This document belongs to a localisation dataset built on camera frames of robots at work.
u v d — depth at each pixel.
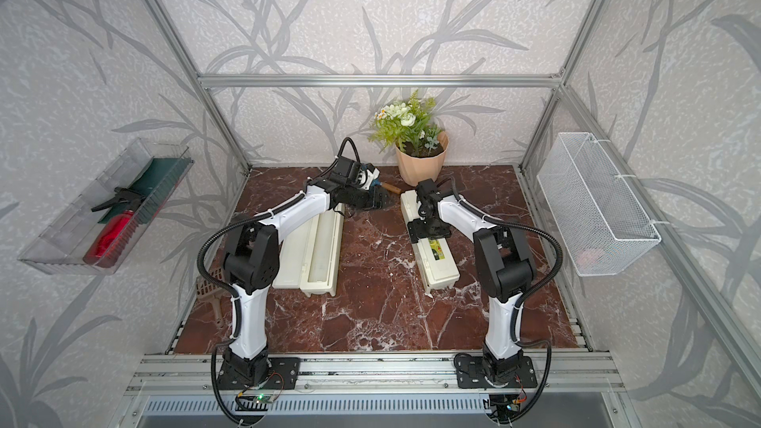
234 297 0.56
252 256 0.53
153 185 0.71
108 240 0.58
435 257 0.85
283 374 0.73
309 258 0.87
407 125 0.93
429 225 0.82
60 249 0.58
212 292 0.87
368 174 0.82
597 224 0.61
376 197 0.84
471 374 0.73
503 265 0.51
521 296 0.54
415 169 1.05
